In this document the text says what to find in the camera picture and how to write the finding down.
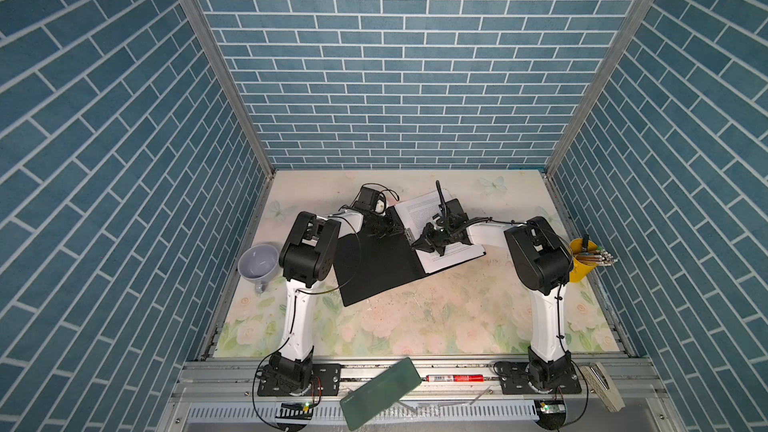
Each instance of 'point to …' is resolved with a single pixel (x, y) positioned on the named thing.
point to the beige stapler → (602, 386)
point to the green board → (371, 398)
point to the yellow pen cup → (579, 270)
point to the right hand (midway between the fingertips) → (412, 246)
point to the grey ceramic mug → (257, 264)
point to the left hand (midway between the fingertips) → (404, 228)
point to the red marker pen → (455, 378)
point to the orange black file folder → (368, 264)
